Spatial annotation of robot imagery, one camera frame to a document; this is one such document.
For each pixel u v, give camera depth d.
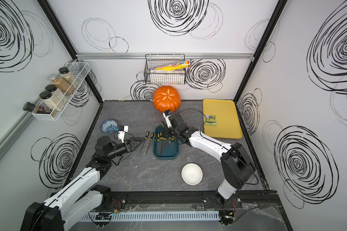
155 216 0.96
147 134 0.99
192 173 0.82
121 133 0.72
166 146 0.94
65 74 0.75
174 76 0.87
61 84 0.72
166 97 1.05
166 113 0.75
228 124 1.05
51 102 0.65
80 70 0.93
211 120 1.08
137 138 0.71
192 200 0.75
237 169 0.44
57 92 0.68
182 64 0.86
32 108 0.60
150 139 0.97
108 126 1.02
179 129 0.65
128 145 0.67
